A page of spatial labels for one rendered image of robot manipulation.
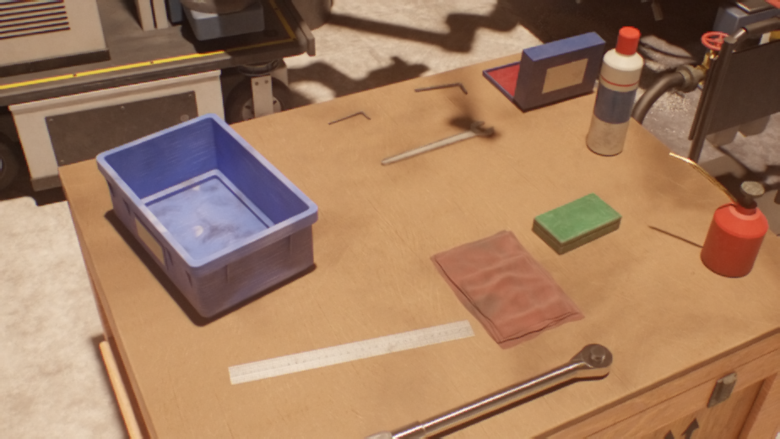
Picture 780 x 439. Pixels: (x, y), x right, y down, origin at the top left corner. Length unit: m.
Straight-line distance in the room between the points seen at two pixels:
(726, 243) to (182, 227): 0.82
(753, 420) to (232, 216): 0.91
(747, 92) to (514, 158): 0.66
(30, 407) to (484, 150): 0.98
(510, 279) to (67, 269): 1.13
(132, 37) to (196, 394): 1.23
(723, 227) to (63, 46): 1.45
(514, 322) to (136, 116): 1.19
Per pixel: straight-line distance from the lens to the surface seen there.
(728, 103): 2.02
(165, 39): 2.22
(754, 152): 2.57
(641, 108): 1.87
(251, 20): 2.12
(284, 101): 2.33
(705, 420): 1.50
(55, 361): 1.92
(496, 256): 1.34
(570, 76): 1.69
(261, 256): 1.24
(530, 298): 1.28
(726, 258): 1.40
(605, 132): 1.57
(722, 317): 1.36
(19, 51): 2.14
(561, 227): 1.39
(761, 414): 1.58
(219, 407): 1.17
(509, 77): 1.77
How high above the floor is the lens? 1.39
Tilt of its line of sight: 40 degrees down
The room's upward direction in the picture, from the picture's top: 3 degrees clockwise
